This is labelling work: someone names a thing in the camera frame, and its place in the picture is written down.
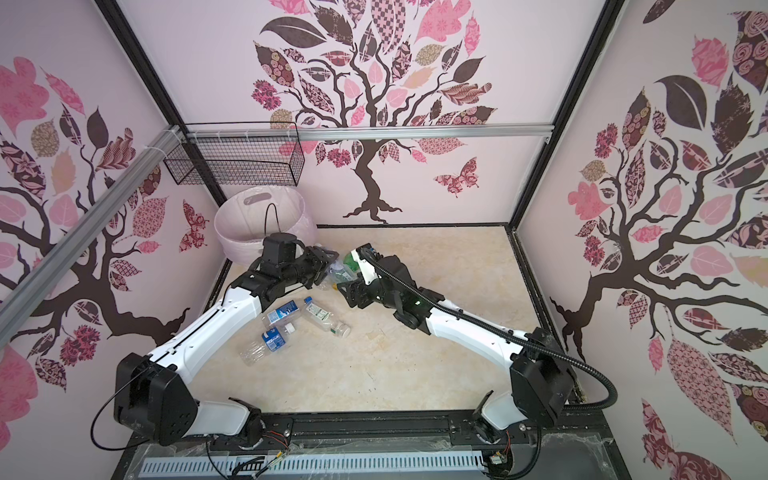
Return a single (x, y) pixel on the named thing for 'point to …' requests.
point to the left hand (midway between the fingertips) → (339, 261)
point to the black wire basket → (238, 154)
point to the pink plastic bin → (245, 217)
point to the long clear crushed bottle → (339, 273)
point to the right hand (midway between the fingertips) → (349, 276)
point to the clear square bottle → (320, 317)
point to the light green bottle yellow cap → (350, 262)
